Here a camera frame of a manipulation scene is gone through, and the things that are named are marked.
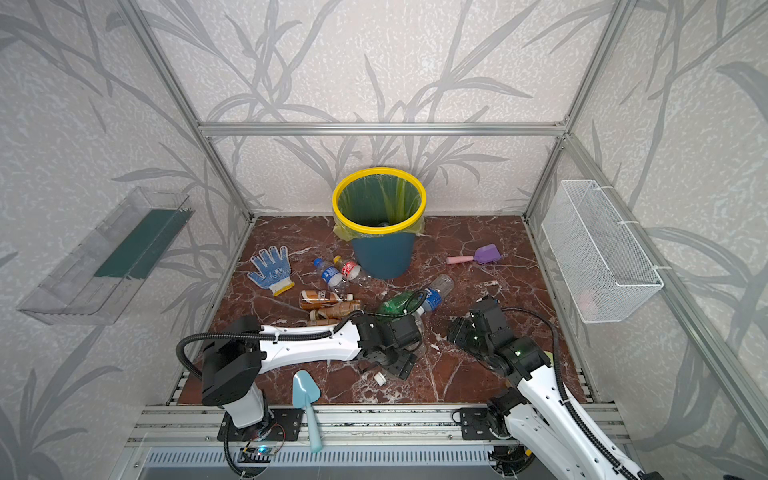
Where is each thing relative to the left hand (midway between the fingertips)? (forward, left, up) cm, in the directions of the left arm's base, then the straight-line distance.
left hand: (404, 357), depth 80 cm
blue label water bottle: (+21, -10, 0) cm, 23 cm away
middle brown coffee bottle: (+13, +21, -1) cm, 25 cm away
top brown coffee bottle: (+17, +28, -1) cm, 33 cm away
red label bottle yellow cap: (+29, +18, -3) cm, 34 cm away
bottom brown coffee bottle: (+10, +24, -1) cm, 26 cm away
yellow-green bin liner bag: (+48, +9, +12) cm, 50 cm away
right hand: (+7, -13, +7) cm, 16 cm away
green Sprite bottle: (+19, +1, -6) cm, 20 cm away
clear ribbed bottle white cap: (-6, +6, -1) cm, 8 cm away
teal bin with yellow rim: (+35, +6, -3) cm, 36 cm away
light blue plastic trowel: (-8, +27, -4) cm, 28 cm away
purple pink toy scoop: (+39, -29, -5) cm, 48 cm away
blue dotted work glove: (+30, +46, -6) cm, 55 cm away
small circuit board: (-21, +35, -6) cm, 41 cm away
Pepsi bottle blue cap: (+26, +24, -1) cm, 35 cm away
